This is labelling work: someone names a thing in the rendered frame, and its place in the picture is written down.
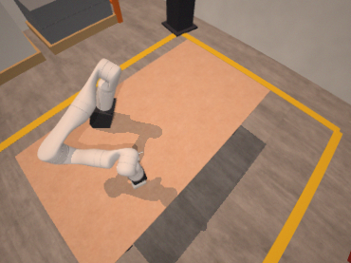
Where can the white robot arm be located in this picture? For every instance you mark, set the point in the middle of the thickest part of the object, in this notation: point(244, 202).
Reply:
point(54, 150)

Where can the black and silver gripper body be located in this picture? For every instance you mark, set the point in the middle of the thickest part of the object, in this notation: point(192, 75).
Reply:
point(142, 177)

